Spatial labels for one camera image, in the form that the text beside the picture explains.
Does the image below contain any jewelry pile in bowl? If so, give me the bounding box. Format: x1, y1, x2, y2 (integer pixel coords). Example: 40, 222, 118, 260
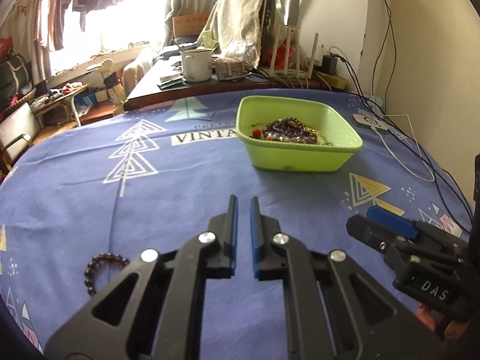
250, 117, 333, 146

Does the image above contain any blue patterned tablecloth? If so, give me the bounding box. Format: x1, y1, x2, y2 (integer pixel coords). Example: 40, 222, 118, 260
1, 93, 470, 359

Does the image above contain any green plastic bowl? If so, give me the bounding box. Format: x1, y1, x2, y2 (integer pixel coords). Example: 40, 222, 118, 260
236, 95, 363, 172

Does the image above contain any white wifi router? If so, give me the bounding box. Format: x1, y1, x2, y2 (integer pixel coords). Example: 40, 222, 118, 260
258, 25, 320, 81

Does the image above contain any black power adapter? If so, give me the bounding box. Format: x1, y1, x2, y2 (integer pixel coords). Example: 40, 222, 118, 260
320, 54, 338, 76

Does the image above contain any small patterned box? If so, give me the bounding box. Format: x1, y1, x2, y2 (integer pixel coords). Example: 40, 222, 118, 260
215, 58, 247, 81

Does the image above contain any wooden chair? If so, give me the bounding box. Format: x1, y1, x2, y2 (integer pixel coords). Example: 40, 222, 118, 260
1, 103, 40, 174

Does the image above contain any dark wooden desk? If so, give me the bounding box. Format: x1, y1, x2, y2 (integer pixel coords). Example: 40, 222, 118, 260
124, 56, 338, 111

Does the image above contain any white enamel mug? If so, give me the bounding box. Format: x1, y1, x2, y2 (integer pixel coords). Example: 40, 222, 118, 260
181, 49, 212, 83

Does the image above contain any grey cloth cover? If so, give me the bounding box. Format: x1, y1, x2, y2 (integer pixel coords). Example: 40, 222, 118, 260
197, 0, 264, 68

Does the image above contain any dark purple bead bracelet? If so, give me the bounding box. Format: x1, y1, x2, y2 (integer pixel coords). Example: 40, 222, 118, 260
84, 253, 130, 298

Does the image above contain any white charging cable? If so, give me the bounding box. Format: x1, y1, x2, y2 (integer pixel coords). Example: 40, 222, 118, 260
354, 114, 437, 183

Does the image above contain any black cable on table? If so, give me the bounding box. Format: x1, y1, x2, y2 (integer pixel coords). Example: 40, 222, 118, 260
329, 46, 474, 233

